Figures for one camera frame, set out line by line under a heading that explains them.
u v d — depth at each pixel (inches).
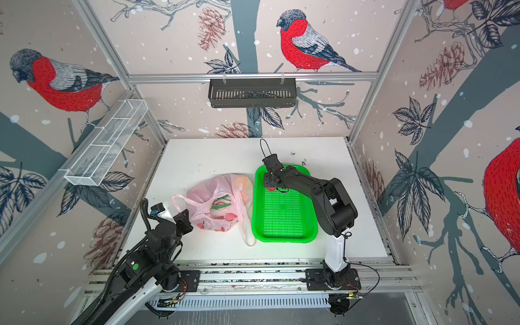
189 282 29.1
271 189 37.3
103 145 30.3
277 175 27.3
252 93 41.9
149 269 21.1
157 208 25.4
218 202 37.0
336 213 19.7
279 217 35.5
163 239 21.7
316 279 28.7
